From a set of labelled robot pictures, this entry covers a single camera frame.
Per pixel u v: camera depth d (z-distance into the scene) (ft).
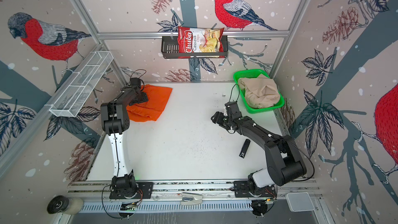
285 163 1.42
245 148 2.79
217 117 2.62
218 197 2.35
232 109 2.32
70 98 2.36
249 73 3.87
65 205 2.01
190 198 2.29
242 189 2.40
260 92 3.24
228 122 2.26
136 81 3.03
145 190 2.40
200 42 2.88
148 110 3.32
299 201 2.29
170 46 3.12
